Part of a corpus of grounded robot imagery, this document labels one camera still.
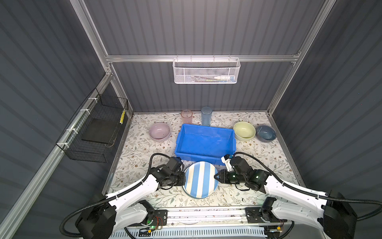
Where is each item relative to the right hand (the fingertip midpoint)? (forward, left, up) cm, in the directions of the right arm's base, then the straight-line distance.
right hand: (216, 178), depth 78 cm
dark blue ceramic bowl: (+35, -39, -8) cm, 53 cm away
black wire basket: (+31, +64, +25) cm, 75 cm away
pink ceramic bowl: (+37, +38, -7) cm, 53 cm away
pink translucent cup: (+41, +17, +5) cm, 45 cm away
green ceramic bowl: (+37, -24, -7) cm, 45 cm away
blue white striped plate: (-1, +8, -2) cm, 9 cm away
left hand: (0, +16, -4) cm, 17 cm away
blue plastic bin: (+27, +8, -7) cm, 29 cm away
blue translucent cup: (+47, +3, +1) cm, 47 cm away
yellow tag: (+28, +52, +19) cm, 62 cm away
